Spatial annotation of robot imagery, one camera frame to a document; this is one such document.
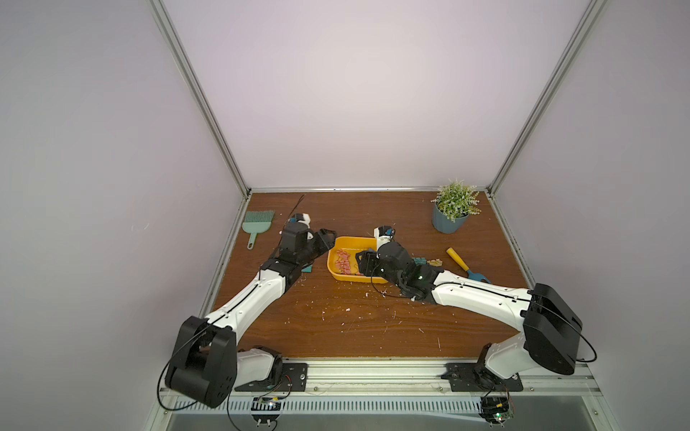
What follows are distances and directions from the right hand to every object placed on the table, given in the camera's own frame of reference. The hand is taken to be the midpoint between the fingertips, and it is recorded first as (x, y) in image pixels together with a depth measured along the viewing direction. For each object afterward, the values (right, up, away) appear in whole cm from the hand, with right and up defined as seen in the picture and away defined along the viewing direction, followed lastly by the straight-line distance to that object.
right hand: (362, 250), depth 80 cm
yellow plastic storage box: (-7, -6, +17) cm, 20 cm away
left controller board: (-27, -42, -9) cm, 51 cm away
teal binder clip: (+21, -6, +15) cm, 27 cm away
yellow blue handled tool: (+39, -11, +12) cm, 42 cm away
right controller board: (+35, -40, -12) cm, 54 cm away
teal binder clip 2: (-19, -9, +14) cm, 26 cm away
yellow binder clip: (+27, -6, +15) cm, 32 cm away
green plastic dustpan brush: (-44, +8, +30) cm, 54 cm away
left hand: (-8, +5, +3) cm, 9 cm away
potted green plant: (+34, +15, +14) cm, 39 cm away
